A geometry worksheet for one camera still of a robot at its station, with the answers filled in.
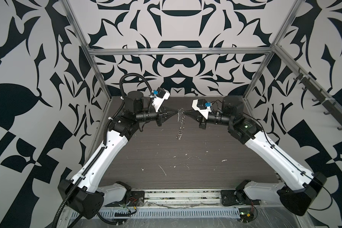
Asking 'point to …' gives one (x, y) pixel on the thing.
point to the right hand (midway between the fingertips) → (186, 111)
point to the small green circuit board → (246, 214)
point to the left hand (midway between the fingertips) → (177, 107)
